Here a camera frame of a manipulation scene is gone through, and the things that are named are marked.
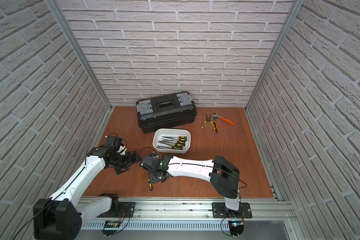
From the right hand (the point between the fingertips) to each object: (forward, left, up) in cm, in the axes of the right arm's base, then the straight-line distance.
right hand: (157, 176), depth 79 cm
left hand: (+8, +11, +4) cm, 14 cm away
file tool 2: (+23, -13, -5) cm, 27 cm away
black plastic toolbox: (+38, -4, +11) cm, 39 cm away
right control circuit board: (-25, -38, -8) cm, 46 cm away
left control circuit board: (-19, +24, -9) cm, 32 cm away
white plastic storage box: (+29, +1, -1) cm, 29 cm away
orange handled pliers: (+46, -42, -6) cm, 63 cm away
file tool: (+26, -11, -5) cm, 29 cm away
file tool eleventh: (+20, -9, -4) cm, 22 cm away
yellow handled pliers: (+42, -34, -5) cm, 55 cm away
